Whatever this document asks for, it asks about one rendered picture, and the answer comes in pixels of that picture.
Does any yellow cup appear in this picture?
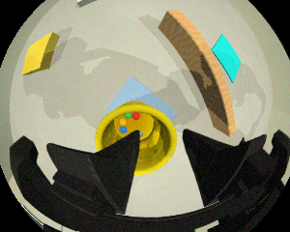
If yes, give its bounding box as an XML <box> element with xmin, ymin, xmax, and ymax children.
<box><xmin>95</xmin><ymin>101</ymin><xmax>177</xmax><ymax>175</ymax></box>

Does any yellow rectangular block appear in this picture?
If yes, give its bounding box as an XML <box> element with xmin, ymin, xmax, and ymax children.
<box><xmin>22</xmin><ymin>32</ymin><xmax>60</xmax><ymax>76</ymax></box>

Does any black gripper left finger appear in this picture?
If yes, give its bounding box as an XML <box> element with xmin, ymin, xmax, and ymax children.
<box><xmin>45</xmin><ymin>130</ymin><xmax>140</xmax><ymax>216</ymax></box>

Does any cream flat square block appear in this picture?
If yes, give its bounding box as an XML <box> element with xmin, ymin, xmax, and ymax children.
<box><xmin>76</xmin><ymin>0</ymin><xmax>96</xmax><ymax>8</ymax></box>

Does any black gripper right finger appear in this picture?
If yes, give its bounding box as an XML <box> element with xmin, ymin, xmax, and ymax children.
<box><xmin>183</xmin><ymin>129</ymin><xmax>266</xmax><ymax>206</ymax></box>

